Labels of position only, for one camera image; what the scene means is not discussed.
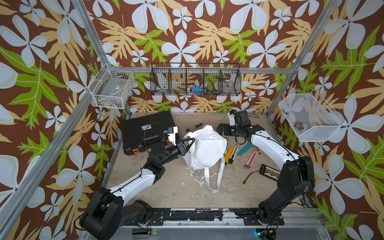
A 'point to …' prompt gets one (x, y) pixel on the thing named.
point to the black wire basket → (195, 79)
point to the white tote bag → (208, 152)
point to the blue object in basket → (197, 90)
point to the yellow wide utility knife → (228, 154)
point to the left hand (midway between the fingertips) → (194, 138)
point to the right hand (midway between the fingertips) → (223, 129)
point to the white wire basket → (111, 88)
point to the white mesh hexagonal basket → (312, 120)
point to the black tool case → (139, 134)
